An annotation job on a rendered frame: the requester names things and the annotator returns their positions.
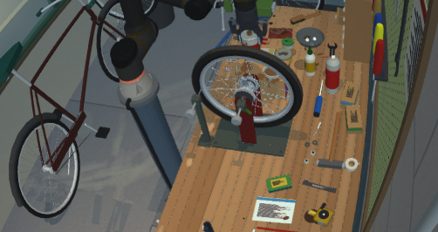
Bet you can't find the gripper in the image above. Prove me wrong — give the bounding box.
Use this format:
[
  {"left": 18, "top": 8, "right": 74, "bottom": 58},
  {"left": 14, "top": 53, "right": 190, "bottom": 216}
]
[{"left": 228, "top": 1, "right": 270, "bottom": 45}]

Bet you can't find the white and red oil can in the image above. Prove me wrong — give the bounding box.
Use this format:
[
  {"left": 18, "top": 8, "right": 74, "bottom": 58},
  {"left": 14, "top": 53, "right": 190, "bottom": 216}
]
[{"left": 239, "top": 29, "right": 263, "bottom": 50}]

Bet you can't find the silver spoked wheel black tyre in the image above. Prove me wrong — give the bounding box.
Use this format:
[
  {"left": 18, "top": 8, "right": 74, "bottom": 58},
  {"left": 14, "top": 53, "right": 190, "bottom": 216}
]
[{"left": 190, "top": 44, "right": 305, "bottom": 128}]

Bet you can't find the green stand lever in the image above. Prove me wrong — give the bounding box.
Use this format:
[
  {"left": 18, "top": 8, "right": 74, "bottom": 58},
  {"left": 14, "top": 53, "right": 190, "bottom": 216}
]
[{"left": 236, "top": 99, "right": 254, "bottom": 117}]

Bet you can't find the white and red spray can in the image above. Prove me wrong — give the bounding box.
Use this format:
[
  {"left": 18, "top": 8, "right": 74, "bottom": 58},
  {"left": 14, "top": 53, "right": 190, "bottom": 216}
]
[{"left": 324, "top": 42, "right": 342, "bottom": 95}]

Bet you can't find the red stand body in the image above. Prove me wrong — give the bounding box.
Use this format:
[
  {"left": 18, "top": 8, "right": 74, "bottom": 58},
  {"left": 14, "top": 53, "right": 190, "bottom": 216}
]
[{"left": 238, "top": 73, "right": 265, "bottom": 145}]

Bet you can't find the blue bar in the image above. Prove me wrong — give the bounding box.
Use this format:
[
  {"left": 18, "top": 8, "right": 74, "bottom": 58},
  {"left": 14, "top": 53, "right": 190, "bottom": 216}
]
[{"left": 215, "top": 29, "right": 235, "bottom": 50}]

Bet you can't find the dark red tray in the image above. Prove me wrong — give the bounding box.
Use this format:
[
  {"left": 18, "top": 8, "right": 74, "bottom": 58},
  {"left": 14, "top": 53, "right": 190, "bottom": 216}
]
[{"left": 268, "top": 27, "right": 294, "bottom": 40}]

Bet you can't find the round grey tin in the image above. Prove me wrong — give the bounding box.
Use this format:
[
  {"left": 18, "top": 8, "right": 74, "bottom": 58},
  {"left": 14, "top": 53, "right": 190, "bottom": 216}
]
[{"left": 275, "top": 47, "right": 294, "bottom": 65}]

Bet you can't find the grey bowl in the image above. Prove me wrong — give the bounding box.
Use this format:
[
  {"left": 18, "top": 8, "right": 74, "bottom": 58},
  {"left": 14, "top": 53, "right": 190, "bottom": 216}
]
[{"left": 295, "top": 26, "right": 325, "bottom": 49}]

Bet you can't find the white yellow bottle green cap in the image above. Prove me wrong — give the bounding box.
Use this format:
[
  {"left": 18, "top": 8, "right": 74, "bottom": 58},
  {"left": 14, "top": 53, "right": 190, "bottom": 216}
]
[{"left": 304, "top": 46, "right": 318, "bottom": 78}]

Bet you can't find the brown cardboard box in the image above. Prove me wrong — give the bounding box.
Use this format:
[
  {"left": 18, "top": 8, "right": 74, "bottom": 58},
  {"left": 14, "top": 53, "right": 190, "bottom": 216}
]
[{"left": 337, "top": 0, "right": 374, "bottom": 65}]

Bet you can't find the tan box blue edge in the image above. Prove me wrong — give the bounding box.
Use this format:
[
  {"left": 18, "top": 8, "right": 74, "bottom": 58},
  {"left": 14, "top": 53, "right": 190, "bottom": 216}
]
[{"left": 339, "top": 80, "right": 360, "bottom": 106}]

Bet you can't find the tan box green edge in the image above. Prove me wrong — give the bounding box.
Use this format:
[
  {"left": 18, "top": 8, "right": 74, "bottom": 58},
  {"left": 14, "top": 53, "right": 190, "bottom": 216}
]
[{"left": 344, "top": 104, "right": 364, "bottom": 133}]

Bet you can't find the black tool rack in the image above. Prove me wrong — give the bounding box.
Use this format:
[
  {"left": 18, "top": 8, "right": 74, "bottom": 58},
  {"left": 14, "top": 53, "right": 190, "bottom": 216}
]
[{"left": 370, "top": 0, "right": 390, "bottom": 83}]

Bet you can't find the long black tool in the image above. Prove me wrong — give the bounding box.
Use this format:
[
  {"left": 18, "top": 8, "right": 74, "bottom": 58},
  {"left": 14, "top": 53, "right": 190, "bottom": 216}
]
[{"left": 394, "top": 0, "right": 413, "bottom": 78}]

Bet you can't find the green flat box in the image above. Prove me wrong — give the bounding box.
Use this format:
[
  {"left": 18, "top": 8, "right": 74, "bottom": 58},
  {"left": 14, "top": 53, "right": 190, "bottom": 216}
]
[{"left": 265, "top": 174, "right": 293, "bottom": 194}]

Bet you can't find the green pegboard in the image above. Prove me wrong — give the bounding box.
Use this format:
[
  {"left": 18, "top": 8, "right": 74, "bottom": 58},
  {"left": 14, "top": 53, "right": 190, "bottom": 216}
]
[{"left": 360, "top": 0, "right": 433, "bottom": 223}]

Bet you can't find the black flat bar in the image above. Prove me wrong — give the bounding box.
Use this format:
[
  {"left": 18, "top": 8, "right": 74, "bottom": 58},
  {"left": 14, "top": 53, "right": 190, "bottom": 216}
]
[{"left": 302, "top": 179, "right": 338, "bottom": 194}]

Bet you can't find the white printed paper sheet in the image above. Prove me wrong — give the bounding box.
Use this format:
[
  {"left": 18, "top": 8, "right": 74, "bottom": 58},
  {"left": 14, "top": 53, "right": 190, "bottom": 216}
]
[{"left": 251, "top": 195, "right": 297, "bottom": 225}]

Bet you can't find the yellow tape measure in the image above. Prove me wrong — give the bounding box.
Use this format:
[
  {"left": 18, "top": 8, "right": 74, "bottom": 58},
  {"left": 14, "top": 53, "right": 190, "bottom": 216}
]
[{"left": 305, "top": 202, "right": 335, "bottom": 227}]

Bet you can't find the red pencil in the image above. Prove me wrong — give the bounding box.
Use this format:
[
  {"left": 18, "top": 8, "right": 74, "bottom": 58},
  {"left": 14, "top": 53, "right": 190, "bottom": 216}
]
[{"left": 255, "top": 226, "right": 299, "bottom": 232}]

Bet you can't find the wooden handle brush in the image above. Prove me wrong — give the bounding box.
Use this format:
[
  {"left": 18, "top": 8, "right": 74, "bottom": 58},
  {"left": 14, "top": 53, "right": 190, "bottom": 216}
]
[{"left": 289, "top": 10, "right": 324, "bottom": 25}]

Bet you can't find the blue handle screwdriver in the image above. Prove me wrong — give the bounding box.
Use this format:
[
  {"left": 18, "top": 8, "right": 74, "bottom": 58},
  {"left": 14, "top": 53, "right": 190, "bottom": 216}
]
[
  {"left": 372, "top": 11, "right": 384, "bottom": 32},
  {"left": 312, "top": 79, "right": 325, "bottom": 118}
]

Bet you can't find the green gauge caliper post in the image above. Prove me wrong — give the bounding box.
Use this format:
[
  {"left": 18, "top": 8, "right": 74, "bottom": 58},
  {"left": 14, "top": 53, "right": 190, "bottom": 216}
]
[{"left": 190, "top": 93, "right": 214, "bottom": 147}]

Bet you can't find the dark green base plate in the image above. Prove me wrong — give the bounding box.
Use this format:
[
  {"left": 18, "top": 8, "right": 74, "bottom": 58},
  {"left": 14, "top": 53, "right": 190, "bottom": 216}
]
[{"left": 197, "top": 117, "right": 294, "bottom": 158}]

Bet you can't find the yellow handle screwdriver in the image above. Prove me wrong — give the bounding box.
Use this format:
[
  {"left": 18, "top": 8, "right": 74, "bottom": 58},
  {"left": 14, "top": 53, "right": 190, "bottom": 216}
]
[{"left": 372, "top": 22, "right": 386, "bottom": 56}]

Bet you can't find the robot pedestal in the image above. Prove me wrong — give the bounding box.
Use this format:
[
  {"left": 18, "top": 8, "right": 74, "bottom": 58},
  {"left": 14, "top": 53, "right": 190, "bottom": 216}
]
[{"left": 117, "top": 70, "right": 183, "bottom": 191}]

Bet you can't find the wooden handle hammer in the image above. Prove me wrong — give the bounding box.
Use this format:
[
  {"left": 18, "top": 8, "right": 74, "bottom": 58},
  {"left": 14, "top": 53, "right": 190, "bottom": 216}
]
[{"left": 316, "top": 110, "right": 346, "bottom": 170}]

